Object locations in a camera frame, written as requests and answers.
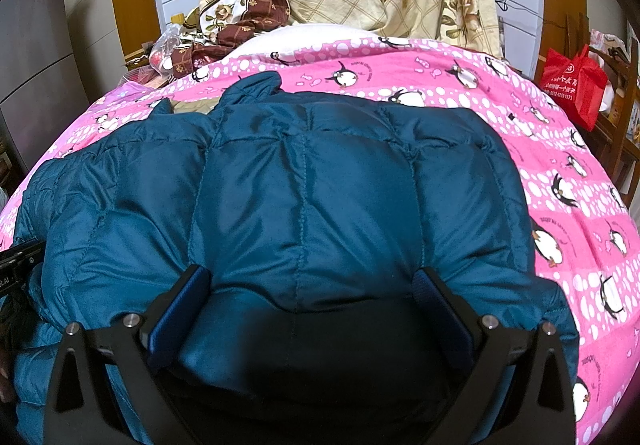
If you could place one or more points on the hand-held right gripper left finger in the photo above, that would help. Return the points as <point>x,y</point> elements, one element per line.
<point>175,317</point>

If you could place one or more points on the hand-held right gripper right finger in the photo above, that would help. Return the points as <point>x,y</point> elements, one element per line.
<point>445,312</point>

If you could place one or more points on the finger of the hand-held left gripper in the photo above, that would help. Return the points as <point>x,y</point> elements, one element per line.
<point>25,255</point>

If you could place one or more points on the blue down jacket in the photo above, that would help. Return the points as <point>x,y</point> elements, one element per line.
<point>310,205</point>

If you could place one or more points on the grey refrigerator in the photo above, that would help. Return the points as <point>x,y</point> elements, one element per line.
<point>35,50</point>

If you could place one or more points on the pink penguin print blanket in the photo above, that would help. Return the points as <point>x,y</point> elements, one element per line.
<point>575,150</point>

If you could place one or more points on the clear plastic bag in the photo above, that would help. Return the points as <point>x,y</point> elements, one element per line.
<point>167,50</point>

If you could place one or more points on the wooden chair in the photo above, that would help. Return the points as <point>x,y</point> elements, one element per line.
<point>617,125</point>

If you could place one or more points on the red shopping bag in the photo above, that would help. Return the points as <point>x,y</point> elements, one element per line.
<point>572,85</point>

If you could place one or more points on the white pillow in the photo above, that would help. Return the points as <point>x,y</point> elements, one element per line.
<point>310,37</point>

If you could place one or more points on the brown patterned quilt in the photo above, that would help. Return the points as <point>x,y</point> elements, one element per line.
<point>257,0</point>

